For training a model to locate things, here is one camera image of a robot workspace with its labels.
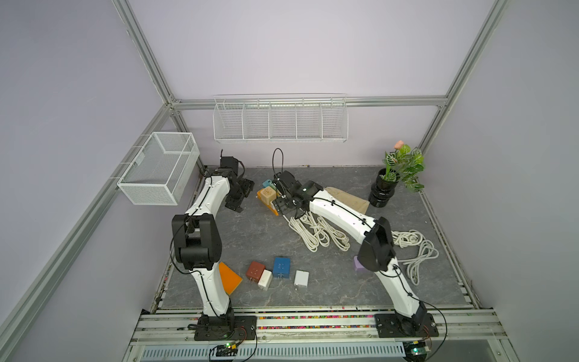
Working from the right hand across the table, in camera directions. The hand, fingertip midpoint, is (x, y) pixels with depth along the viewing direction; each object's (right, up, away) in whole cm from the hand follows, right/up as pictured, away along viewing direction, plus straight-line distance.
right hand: (284, 199), depth 90 cm
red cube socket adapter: (-10, -25, -9) cm, 29 cm away
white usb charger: (-6, -28, -11) cm, 31 cm away
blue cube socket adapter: (-1, -25, -7) cm, 26 cm away
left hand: (-14, +1, +3) cm, 14 cm away
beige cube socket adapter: (-8, +1, +9) cm, 12 cm away
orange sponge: (-20, -30, -6) cm, 37 cm away
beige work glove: (+30, -1, +18) cm, 35 cm away
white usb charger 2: (+7, -29, -7) cm, 31 cm away
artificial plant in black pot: (+48, +14, 0) cm, 50 cm away
